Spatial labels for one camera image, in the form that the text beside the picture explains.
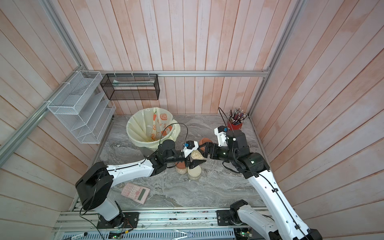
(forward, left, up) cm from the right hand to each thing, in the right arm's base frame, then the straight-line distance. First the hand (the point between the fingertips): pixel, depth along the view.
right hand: (203, 148), depth 69 cm
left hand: (+1, 0, -7) cm, 7 cm away
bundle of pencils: (+33, -24, -12) cm, 42 cm away
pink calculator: (-14, +36, -26) cm, 47 cm away
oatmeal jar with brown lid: (-2, +12, -17) cm, 21 cm away
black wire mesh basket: (+49, +48, +1) cm, 69 cm away
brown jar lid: (+1, +1, +4) cm, 4 cm away
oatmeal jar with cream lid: (-4, +4, -20) cm, 21 cm away
